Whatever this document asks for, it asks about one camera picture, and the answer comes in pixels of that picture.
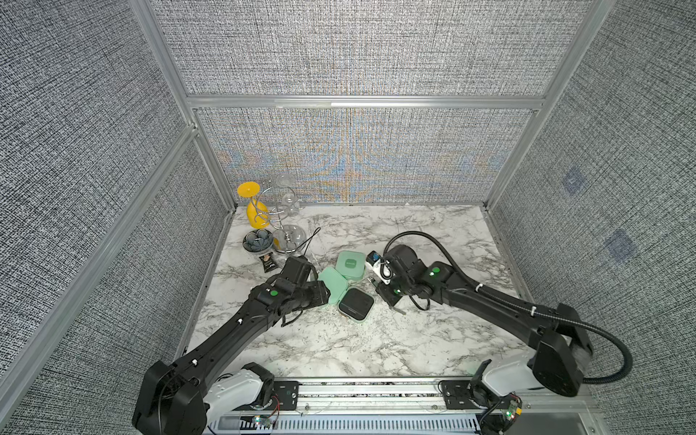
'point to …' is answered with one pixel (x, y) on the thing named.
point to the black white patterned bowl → (258, 240)
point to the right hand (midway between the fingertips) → (378, 281)
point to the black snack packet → (267, 262)
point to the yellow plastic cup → (257, 215)
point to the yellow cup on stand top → (248, 189)
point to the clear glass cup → (288, 194)
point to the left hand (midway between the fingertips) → (329, 292)
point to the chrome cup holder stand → (276, 206)
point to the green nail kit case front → (335, 282)
